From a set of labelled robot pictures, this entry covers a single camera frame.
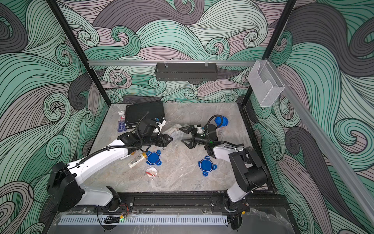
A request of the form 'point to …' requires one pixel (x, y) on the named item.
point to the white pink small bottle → (121, 113)
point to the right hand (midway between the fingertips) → (178, 135)
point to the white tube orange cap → (137, 159)
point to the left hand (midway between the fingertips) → (168, 136)
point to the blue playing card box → (121, 126)
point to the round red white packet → (151, 172)
